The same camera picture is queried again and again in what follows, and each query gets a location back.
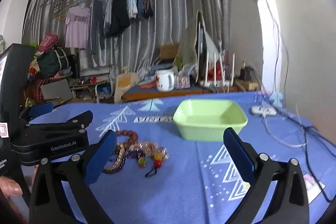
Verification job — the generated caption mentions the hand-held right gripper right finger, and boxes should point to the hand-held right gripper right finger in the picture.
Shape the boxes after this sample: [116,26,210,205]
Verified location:
[223,127,310,224]

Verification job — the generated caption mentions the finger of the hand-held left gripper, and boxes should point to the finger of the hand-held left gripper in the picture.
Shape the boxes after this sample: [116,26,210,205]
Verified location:
[20,102,54,122]
[25,110,93,135]

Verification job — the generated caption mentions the dark purple bead bracelet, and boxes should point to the dark purple bead bracelet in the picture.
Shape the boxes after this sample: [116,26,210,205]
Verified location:
[102,149,147,174]

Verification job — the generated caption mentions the yellow crystal bead bracelet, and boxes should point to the yellow crystal bead bracelet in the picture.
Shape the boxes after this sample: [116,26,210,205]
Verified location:
[113,143,127,162]

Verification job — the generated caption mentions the green duffel bag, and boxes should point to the green duffel bag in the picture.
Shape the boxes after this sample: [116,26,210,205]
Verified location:
[36,47,72,79]

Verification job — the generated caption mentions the brown wooden bead bracelet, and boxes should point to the brown wooden bead bracelet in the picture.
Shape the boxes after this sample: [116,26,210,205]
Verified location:
[115,130,139,151]

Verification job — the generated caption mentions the grey curtain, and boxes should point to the grey curtain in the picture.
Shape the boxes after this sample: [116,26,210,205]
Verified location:
[22,0,226,75]

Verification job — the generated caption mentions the person's left hand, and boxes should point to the person's left hand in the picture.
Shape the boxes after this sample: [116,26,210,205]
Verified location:
[0,176,24,198]

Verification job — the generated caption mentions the light blue shirt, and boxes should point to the light blue shirt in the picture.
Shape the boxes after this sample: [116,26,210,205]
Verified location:
[126,0,138,20]

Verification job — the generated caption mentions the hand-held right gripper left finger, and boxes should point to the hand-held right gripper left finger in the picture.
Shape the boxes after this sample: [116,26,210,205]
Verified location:
[28,130,117,224]

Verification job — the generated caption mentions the pink t-shirt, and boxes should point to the pink t-shirt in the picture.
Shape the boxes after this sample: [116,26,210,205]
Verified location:
[64,5,91,50]

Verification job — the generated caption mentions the cardboard box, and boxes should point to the cardboard box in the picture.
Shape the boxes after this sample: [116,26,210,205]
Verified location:
[159,43,180,60]

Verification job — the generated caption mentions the black cables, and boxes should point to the black cables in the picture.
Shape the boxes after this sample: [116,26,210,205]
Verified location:
[260,0,336,203]

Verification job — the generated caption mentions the beige cloth bag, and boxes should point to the beige cloth bag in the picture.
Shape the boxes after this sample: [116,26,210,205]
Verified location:
[114,67,139,104]

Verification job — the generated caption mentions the white enamel mug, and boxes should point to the white enamel mug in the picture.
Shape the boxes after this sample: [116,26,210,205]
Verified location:
[155,69,175,92]

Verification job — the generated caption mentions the blue printed tablecloth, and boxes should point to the blue printed tablecloth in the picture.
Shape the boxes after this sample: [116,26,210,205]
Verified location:
[29,91,336,224]

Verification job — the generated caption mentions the white cable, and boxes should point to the white cable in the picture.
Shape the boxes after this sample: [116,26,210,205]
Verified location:
[262,114,307,148]

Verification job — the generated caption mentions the blue jeans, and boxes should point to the blue jeans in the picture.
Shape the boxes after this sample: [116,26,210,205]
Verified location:
[91,0,105,55]

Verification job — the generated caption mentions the small wooden box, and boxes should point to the small wooden box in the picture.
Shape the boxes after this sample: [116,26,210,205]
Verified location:
[235,78,260,92]

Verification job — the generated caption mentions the black t-shirt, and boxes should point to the black t-shirt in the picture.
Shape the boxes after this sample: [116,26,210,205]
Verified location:
[106,0,131,38]

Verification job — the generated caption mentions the grey laptop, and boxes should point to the grey laptop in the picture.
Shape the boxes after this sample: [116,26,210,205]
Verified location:
[40,79,72,103]

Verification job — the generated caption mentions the green plastic tray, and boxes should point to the green plastic tray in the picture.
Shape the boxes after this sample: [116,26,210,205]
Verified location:
[172,99,248,142]

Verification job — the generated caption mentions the white charger device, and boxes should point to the white charger device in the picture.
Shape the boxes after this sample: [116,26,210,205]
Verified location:
[251,105,277,117]

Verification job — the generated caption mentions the red bag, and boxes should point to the red bag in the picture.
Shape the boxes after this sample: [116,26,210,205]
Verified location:
[38,33,59,52]

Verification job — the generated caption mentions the white router with antennas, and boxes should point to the white router with antennas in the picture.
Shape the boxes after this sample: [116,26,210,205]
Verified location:
[199,52,238,88]

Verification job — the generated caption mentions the wooden side table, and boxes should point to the wooden side table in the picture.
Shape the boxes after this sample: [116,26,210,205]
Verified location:
[122,84,239,102]

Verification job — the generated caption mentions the black power adapter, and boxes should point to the black power adapter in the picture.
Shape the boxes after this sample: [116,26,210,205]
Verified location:
[239,61,254,81]

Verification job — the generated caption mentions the red snack packet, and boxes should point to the red snack packet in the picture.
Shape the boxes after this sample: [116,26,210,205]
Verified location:
[176,76,191,89]

